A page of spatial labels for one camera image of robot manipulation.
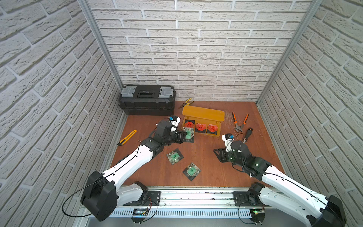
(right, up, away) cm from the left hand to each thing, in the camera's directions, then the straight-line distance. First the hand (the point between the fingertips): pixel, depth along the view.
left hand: (188, 132), depth 78 cm
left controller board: (-26, -42, -7) cm, 50 cm away
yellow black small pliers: (-1, +20, +39) cm, 44 cm away
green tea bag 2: (-9, -17, +11) cm, 22 cm away
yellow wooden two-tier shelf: (+11, +6, +14) cm, 19 cm away
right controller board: (+35, -41, -9) cm, 55 cm away
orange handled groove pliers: (+38, 0, +25) cm, 46 cm away
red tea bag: (+1, +3, +25) cm, 25 cm away
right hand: (+16, -11, 0) cm, 19 cm away
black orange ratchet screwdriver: (+43, -3, +19) cm, 47 cm away
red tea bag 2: (+18, -1, +22) cm, 28 cm away
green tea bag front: (+2, -25, +5) cm, 25 cm away
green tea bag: (+1, -3, +1) cm, 3 cm away
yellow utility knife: (-46, -9, +16) cm, 49 cm away
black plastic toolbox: (-29, +21, +20) cm, 41 cm away
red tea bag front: (+9, 0, +24) cm, 26 cm away
